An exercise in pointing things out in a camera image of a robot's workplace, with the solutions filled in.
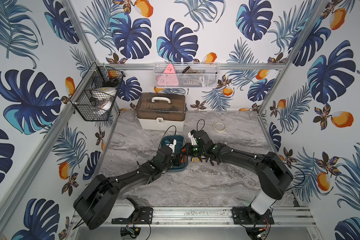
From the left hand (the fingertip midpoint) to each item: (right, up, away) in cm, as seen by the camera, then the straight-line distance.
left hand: (183, 152), depth 84 cm
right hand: (-2, +1, +2) cm, 3 cm away
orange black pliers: (0, +1, -9) cm, 9 cm away
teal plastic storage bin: (-2, +6, -4) cm, 8 cm away
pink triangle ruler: (-9, +44, +6) cm, 45 cm away
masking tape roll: (+28, +15, +28) cm, 42 cm away
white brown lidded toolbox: (-12, +24, +8) cm, 28 cm away
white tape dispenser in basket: (-49, +32, +7) cm, 59 cm away
